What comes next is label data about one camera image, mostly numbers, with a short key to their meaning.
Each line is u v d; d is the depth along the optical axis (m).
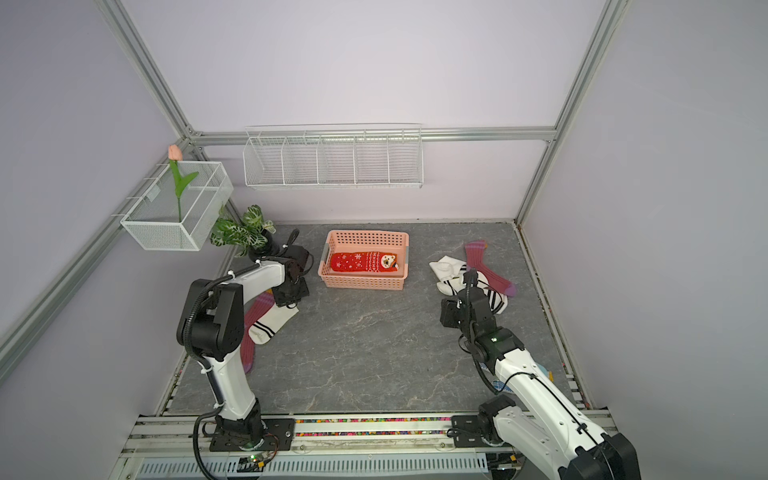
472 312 0.60
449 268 1.04
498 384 0.56
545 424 0.46
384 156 1.06
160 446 0.72
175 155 0.83
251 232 0.85
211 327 0.52
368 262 1.05
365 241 1.12
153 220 0.74
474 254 1.09
